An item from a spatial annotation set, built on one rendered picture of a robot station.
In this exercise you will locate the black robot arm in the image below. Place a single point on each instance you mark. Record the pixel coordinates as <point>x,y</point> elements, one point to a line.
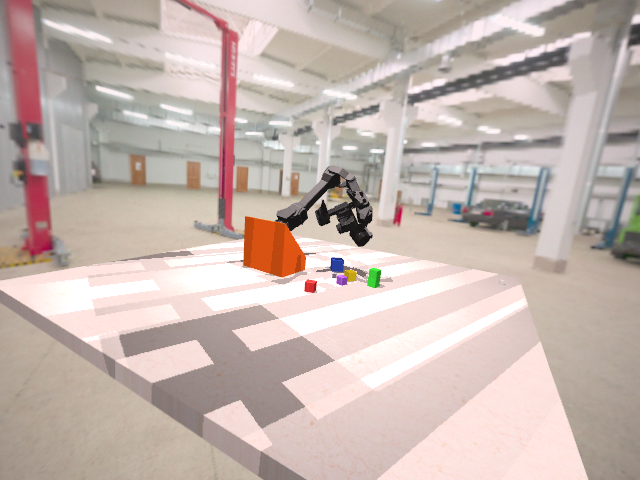
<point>296,214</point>

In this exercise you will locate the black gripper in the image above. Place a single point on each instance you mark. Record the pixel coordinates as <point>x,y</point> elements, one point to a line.
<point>342,210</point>

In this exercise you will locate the blue block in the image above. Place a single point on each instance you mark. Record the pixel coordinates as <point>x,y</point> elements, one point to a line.
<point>337,264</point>

